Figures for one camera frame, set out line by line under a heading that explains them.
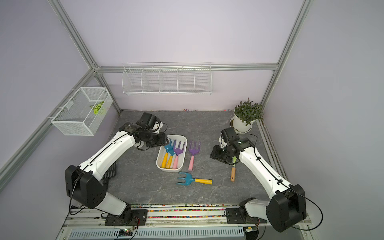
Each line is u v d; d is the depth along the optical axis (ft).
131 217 2.37
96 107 2.65
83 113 2.71
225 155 2.20
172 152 3.15
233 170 2.85
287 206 1.29
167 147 3.08
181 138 3.22
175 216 2.48
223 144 2.32
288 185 1.37
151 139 2.24
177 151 3.16
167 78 3.25
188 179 2.78
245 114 3.05
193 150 3.25
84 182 1.34
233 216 2.42
